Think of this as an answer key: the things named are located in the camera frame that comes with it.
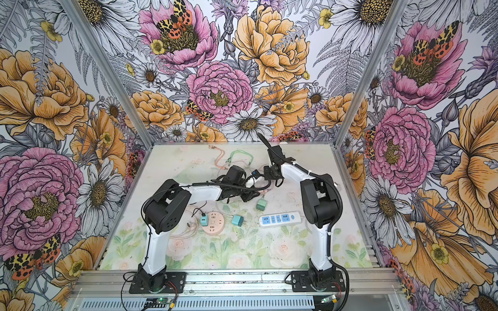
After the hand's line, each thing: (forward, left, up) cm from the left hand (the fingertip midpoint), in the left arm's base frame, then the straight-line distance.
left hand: (254, 194), depth 98 cm
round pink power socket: (-15, +18, +1) cm, 23 cm away
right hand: (+7, -8, +3) cm, 11 cm away
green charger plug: (-6, -3, 0) cm, 6 cm away
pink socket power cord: (-17, +28, +1) cm, 32 cm away
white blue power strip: (-14, -11, +2) cm, 18 cm away
